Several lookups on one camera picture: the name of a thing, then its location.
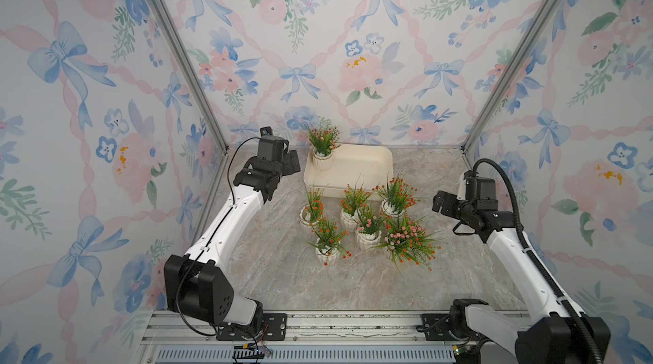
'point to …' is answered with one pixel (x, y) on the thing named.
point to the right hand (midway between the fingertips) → (448, 188)
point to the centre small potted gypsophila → (368, 229)
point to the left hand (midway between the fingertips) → (282, 156)
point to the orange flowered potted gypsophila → (311, 213)
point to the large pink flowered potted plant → (408, 240)
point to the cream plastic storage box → (365, 165)
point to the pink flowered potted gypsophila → (323, 139)
